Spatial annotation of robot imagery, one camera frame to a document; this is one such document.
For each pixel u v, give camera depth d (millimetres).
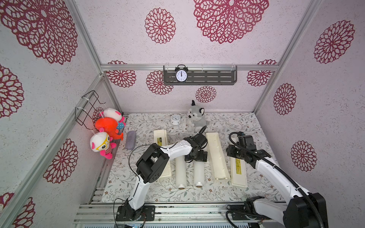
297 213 389
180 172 840
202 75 952
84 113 760
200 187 811
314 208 376
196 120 982
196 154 802
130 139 1005
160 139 939
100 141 790
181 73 897
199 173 849
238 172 855
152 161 561
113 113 944
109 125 880
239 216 731
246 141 649
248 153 615
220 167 900
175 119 1126
